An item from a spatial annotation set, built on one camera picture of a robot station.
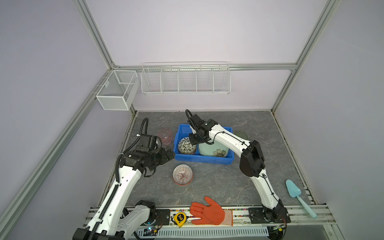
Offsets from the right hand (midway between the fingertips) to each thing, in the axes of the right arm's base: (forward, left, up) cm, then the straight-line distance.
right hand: (193, 141), depth 92 cm
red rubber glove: (-38, -10, -8) cm, 40 cm away
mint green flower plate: (-2, -15, -5) cm, 16 cm away
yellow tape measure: (-40, +6, -7) cm, 41 cm away
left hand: (-17, +12, +10) cm, 23 cm away
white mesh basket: (+32, +51, +15) cm, 62 cm away
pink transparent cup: (+8, +19, -4) cm, 21 cm away
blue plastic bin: (+11, +7, -4) cm, 14 cm away
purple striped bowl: (-18, +6, -6) cm, 20 cm away
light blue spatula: (-27, -56, -9) cm, 62 cm away
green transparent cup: (+9, -32, -5) cm, 34 cm away
